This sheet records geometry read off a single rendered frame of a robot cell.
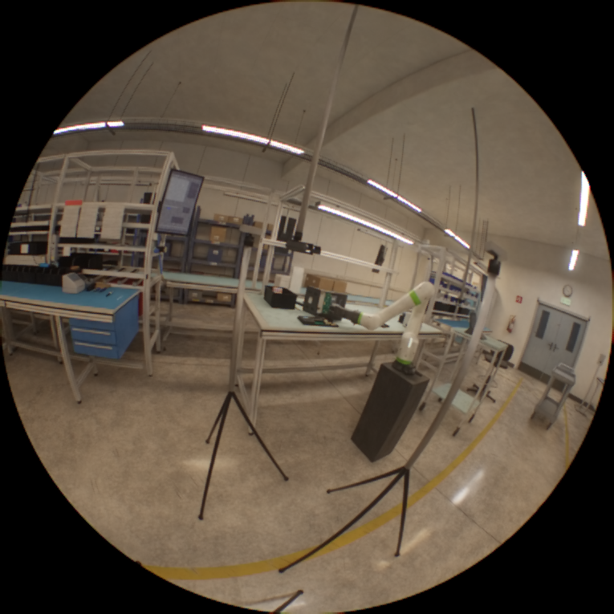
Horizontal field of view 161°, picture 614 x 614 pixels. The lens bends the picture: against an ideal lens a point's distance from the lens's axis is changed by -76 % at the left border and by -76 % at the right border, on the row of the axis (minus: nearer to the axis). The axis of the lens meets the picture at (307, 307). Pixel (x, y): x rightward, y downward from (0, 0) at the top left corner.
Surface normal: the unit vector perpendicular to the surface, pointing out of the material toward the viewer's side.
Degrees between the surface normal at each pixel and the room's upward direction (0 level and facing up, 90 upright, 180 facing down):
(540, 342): 90
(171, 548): 0
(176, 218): 101
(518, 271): 90
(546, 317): 90
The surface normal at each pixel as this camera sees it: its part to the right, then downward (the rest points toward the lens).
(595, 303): -0.89, -0.08
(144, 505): 0.20, -0.96
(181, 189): 0.70, 0.46
